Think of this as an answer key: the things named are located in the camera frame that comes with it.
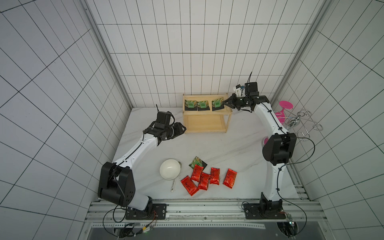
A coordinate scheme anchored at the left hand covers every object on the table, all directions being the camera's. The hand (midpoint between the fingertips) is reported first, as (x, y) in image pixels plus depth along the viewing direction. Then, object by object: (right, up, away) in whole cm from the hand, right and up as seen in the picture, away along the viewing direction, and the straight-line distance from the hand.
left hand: (182, 132), depth 85 cm
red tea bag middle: (+12, -27, -4) cm, 30 cm away
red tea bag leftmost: (+4, -29, -5) cm, 30 cm away
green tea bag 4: (+9, -18, +5) cm, 21 cm away
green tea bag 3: (+22, +17, +7) cm, 29 cm away
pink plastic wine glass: (+60, +10, +3) cm, 61 cm away
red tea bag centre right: (+18, -26, -4) cm, 32 cm away
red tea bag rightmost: (+27, -26, -3) cm, 38 cm away
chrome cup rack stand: (+62, +7, -11) cm, 64 cm away
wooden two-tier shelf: (+16, +6, +25) cm, 30 cm away
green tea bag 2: (+13, +16, +8) cm, 22 cm away
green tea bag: (+5, +17, +7) cm, 19 cm away
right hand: (+21, +18, +4) cm, 28 cm away
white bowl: (-7, -22, +1) cm, 23 cm away
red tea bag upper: (+8, -23, -1) cm, 25 cm away
